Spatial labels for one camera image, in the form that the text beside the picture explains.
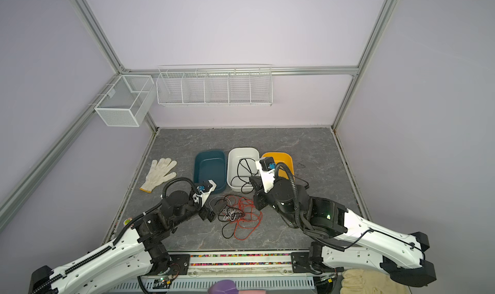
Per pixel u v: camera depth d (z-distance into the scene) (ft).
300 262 2.42
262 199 1.70
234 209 2.85
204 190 2.03
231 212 2.60
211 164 3.38
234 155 3.42
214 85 3.25
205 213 2.12
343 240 1.44
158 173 3.27
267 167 1.58
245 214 2.74
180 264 2.43
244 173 3.35
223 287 2.29
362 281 2.28
